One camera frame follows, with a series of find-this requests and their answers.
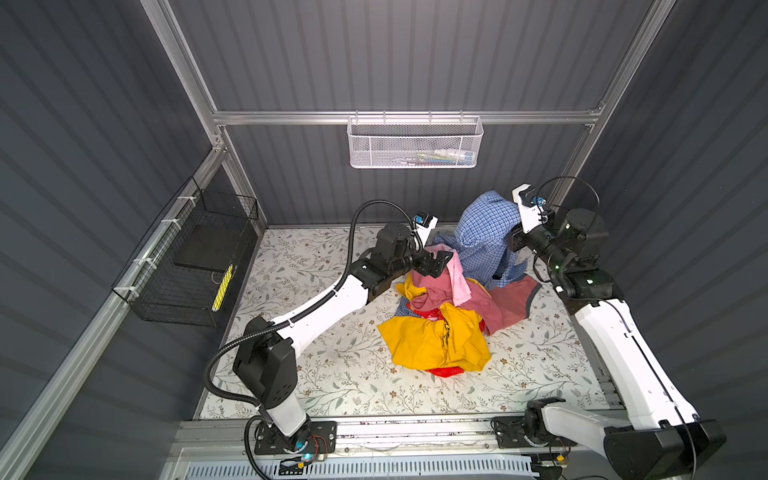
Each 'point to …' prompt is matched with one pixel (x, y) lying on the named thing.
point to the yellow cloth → (456, 341)
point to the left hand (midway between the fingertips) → (439, 245)
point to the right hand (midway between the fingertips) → (513, 207)
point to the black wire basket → (176, 273)
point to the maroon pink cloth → (506, 302)
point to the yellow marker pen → (222, 289)
